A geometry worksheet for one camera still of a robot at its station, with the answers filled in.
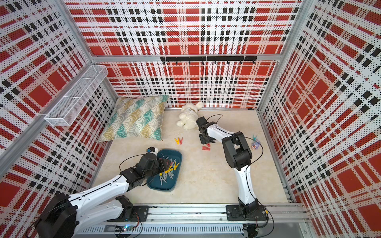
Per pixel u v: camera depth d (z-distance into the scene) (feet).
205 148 3.20
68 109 2.32
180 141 3.34
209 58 2.90
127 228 2.27
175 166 2.91
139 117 3.12
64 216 1.31
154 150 2.57
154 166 2.19
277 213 2.47
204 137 2.95
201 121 2.74
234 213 2.40
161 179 2.76
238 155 1.85
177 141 3.33
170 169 2.84
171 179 2.77
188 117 3.36
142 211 2.46
